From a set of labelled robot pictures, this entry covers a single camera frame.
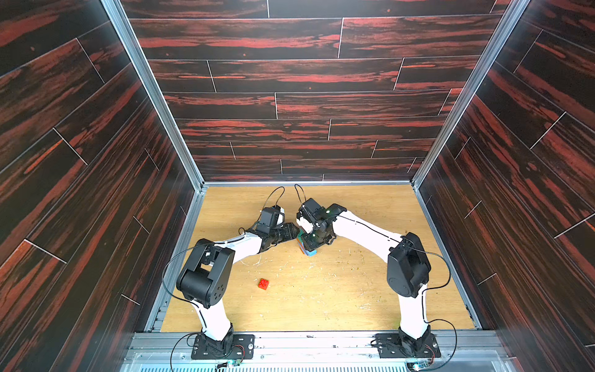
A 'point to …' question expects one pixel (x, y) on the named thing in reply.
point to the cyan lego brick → (311, 253)
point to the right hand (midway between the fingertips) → (313, 241)
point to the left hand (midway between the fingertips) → (297, 231)
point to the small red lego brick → (263, 284)
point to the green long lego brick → (299, 236)
